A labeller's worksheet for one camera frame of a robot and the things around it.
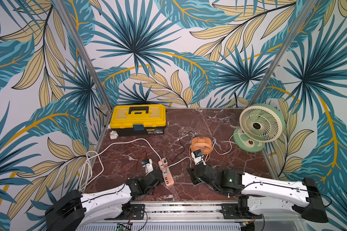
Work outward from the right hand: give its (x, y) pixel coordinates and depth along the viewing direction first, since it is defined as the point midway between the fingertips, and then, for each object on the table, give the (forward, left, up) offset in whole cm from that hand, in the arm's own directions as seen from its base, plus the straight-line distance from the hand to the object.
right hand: (189, 168), depth 73 cm
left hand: (+2, +15, -12) cm, 20 cm away
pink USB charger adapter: (+7, +13, -7) cm, 17 cm away
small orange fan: (+15, -10, -1) cm, 18 cm away
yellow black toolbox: (+33, +30, +1) cm, 45 cm away
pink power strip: (+2, +12, -12) cm, 17 cm away
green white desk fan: (+21, -40, +8) cm, 46 cm away
